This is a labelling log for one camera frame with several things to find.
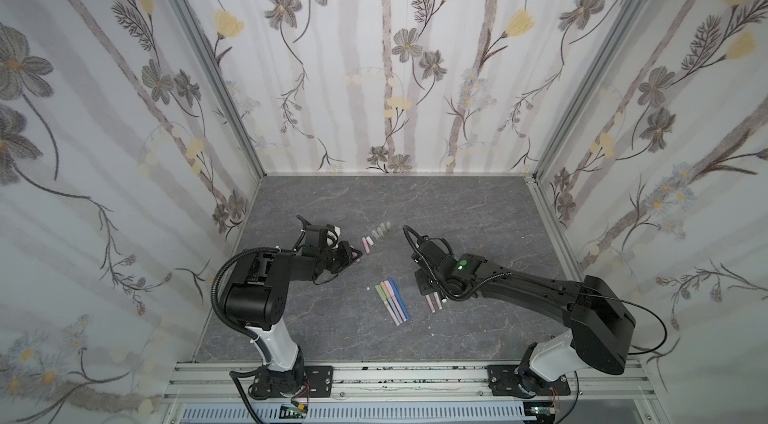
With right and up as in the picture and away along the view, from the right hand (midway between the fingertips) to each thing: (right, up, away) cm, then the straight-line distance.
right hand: (416, 271), depth 84 cm
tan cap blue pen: (-9, -7, +5) cm, 12 cm away
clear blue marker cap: (-11, +9, +18) cm, 23 cm away
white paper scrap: (-14, -7, +7) cm, 17 cm away
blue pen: (-4, -10, +4) cm, 12 cm away
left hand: (-18, +6, +11) cm, 22 cm away
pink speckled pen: (+5, -10, +4) cm, 12 cm away
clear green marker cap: (-8, +12, +20) cm, 25 cm away
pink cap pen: (-6, -9, +4) cm, 12 cm away
